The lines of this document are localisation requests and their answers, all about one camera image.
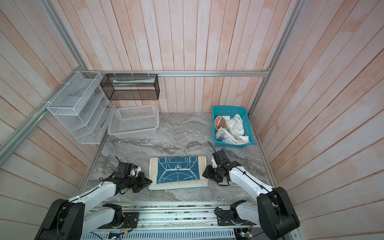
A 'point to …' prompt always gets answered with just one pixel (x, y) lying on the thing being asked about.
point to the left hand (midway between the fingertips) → (152, 184)
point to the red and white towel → (220, 122)
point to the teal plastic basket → (229, 111)
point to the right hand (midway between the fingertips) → (205, 174)
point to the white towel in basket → (236, 128)
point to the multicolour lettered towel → (224, 136)
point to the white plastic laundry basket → (131, 121)
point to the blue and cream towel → (169, 172)
